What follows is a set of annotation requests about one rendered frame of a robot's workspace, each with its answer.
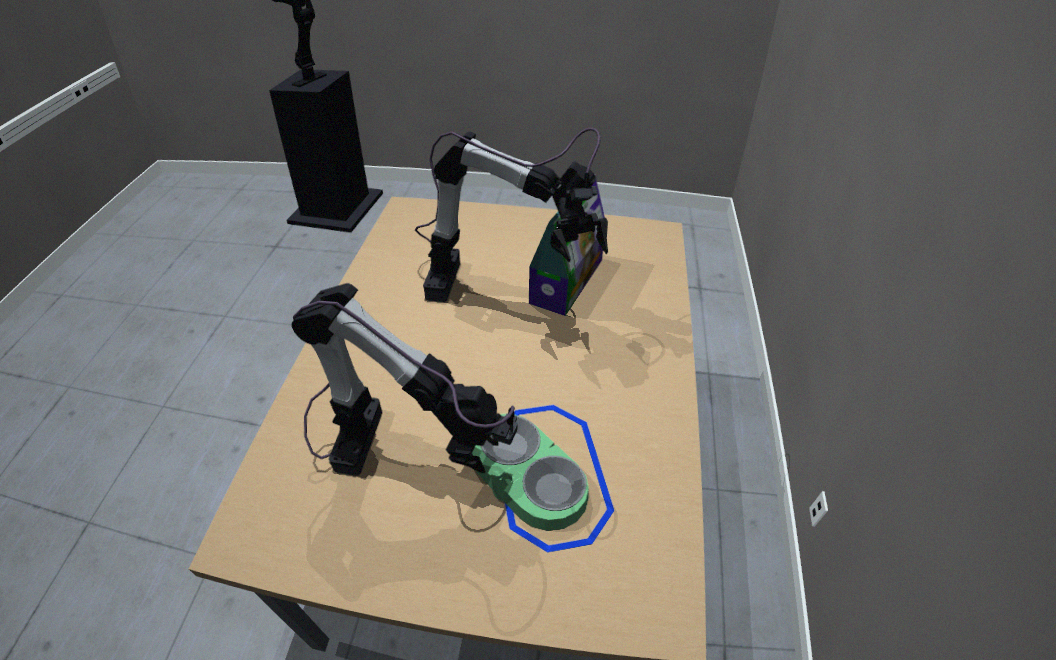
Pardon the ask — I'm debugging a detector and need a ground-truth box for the purple and green cat food box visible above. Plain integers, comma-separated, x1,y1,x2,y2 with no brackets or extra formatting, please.
529,181,605,316

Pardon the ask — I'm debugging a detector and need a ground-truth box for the blue tape outline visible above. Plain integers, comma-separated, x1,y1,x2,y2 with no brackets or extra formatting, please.
505,406,614,552

